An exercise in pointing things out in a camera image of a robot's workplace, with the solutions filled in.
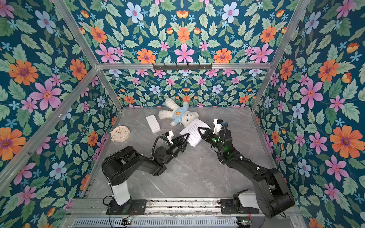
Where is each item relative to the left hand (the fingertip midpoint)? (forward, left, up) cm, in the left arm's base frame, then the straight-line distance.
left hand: (190, 134), depth 77 cm
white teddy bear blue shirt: (+27, +6, -14) cm, 31 cm away
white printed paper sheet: (0, -2, -2) cm, 3 cm away
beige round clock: (+18, +51, -20) cm, 58 cm away
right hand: (+5, -7, -1) cm, 9 cm away
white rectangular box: (+24, +27, -18) cm, 40 cm away
